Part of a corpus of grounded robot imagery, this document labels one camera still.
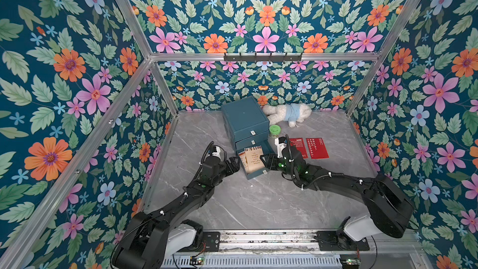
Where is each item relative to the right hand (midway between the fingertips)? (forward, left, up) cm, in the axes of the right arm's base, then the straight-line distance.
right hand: (266, 154), depth 84 cm
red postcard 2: (+13, -29, -14) cm, 35 cm away
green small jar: (+21, -5, -9) cm, 23 cm away
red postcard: (+17, -19, -14) cm, 29 cm away
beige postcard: (+4, +6, -13) cm, 15 cm away
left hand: (-2, +14, -3) cm, 14 cm away
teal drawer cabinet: (+9, +8, +9) cm, 15 cm away
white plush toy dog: (+32, -16, -5) cm, 36 cm away
